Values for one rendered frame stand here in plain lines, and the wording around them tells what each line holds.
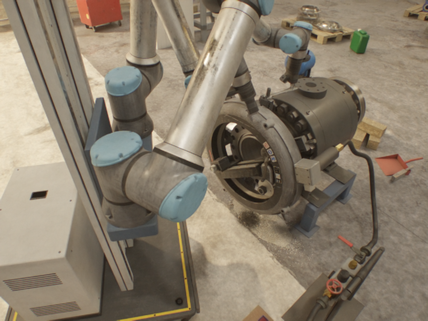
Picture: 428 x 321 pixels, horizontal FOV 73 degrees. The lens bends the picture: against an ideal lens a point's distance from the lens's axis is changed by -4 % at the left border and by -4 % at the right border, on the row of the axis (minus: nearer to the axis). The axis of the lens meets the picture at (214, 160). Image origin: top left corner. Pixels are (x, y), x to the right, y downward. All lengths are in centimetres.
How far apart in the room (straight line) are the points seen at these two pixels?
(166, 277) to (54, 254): 65
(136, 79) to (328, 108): 124
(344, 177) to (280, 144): 98
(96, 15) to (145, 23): 534
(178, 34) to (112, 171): 55
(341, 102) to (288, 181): 77
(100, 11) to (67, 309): 579
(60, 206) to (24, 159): 194
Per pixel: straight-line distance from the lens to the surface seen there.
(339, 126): 207
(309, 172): 152
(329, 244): 229
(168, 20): 113
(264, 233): 222
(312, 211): 213
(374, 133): 329
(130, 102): 127
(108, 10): 675
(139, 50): 136
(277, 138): 154
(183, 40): 114
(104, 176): 88
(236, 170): 184
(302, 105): 190
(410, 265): 244
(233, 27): 86
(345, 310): 207
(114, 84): 124
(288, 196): 167
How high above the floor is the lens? 178
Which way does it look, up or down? 40 degrees down
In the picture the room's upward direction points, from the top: straight up
